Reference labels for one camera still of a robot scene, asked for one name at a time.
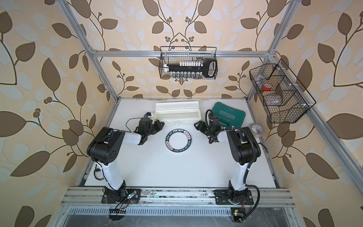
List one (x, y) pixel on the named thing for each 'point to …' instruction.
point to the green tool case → (228, 117)
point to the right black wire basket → (284, 100)
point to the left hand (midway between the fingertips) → (163, 121)
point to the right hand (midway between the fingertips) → (197, 126)
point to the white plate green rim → (178, 140)
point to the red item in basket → (264, 88)
